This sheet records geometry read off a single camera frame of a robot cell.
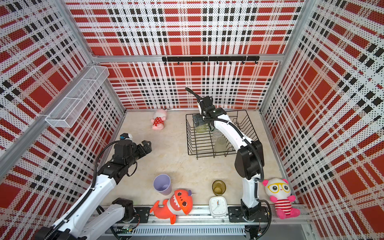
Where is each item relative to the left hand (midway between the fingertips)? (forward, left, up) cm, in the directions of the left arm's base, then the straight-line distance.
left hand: (145, 148), depth 81 cm
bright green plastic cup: (+21, -31, -9) cm, 39 cm away
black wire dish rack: (+13, -32, -14) cm, 38 cm away
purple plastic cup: (-15, -10, -10) cm, 21 cm away
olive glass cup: (-17, -41, -15) cm, 46 cm away
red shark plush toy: (-26, -21, -7) cm, 34 cm away
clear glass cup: (+15, -42, -7) cm, 45 cm away
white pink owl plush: (-21, -71, -8) cm, 74 cm away
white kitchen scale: (-26, -39, -14) cm, 49 cm away
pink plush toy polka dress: (+32, -1, -9) cm, 33 cm away
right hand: (+18, -32, +5) cm, 37 cm away
